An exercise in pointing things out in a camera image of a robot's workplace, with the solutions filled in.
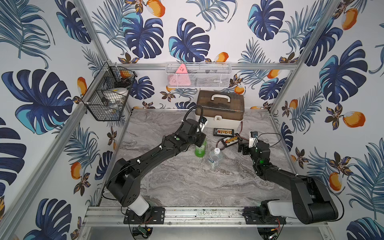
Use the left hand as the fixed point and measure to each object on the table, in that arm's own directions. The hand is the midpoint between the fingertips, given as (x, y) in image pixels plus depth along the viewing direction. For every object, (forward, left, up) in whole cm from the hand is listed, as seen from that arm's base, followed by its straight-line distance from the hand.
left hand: (203, 131), depth 82 cm
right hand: (+3, -27, -9) cm, 29 cm away
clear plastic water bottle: (-7, -8, -15) cm, 19 cm away
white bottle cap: (-10, -7, -2) cm, 12 cm away
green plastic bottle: (-4, +1, -14) cm, 15 cm away
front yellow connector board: (+9, -20, -20) cm, 29 cm away
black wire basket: (+11, +55, +11) cm, 57 cm away
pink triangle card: (+28, +15, +14) cm, 35 cm away
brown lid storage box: (+19, -11, -1) cm, 22 cm away
